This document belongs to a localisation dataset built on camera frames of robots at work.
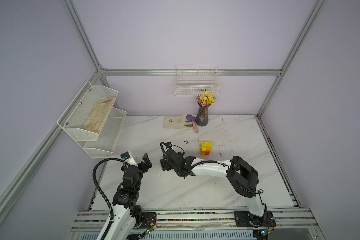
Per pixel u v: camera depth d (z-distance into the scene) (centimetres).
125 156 66
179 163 67
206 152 97
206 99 98
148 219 73
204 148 95
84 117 78
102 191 52
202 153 97
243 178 49
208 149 96
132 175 58
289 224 74
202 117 108
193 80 95
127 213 54
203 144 93
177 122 115
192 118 117
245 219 73
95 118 78
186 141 105
